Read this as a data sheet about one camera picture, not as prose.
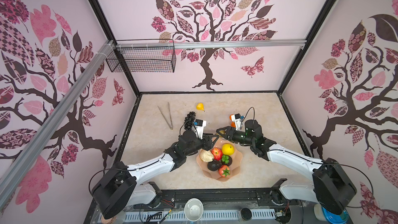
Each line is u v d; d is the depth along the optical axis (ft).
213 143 2.35
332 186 1.35
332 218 1.97
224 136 2.39
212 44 3.02
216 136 2.47
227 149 2.67
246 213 2.03
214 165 2.55
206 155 2.59
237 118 2.48
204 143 2.28
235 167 2.66
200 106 3.51
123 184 1.33
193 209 2.32
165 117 3.49
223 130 2.50
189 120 3.27
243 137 2.27
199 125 2.29
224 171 2.49
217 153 2.69
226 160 2.62
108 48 2.69
